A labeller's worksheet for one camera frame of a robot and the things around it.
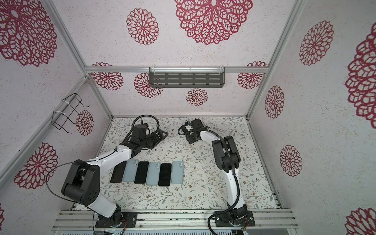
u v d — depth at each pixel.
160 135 0.80
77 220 0.75
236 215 0.64
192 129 0.95
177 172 0.90
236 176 0.60
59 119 0.73
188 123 0.96
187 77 0.96
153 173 0.91
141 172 0.90
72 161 0.48
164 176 0.88
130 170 0.90
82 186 0.45
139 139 0.69
